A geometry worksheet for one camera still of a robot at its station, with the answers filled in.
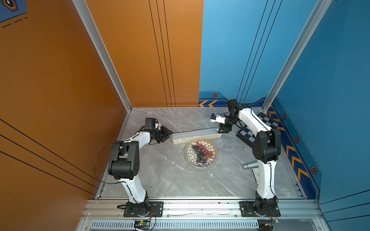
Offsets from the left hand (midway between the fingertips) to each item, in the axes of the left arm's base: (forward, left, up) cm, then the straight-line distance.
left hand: (172, 131), depth 97 cm
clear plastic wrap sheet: (-7, -30, -2) cm, 31 cm away
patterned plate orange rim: (-15, -13, -6) cm, 21 cm away
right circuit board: (-50, -50, -7) cm, 71 cm away
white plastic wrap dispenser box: (-4, -8, -1) cm, 9 cm away
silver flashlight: (-22, -48, -2) cm, 53 cm away
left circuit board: (-51, +11, -9) cm, 53 cm away
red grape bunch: (-14, -23, -2) cm, 27 cm away
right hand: (+3, -34, +1) cm, 34 cm away
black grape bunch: (-16, -18, -1) cm, 24 cm away
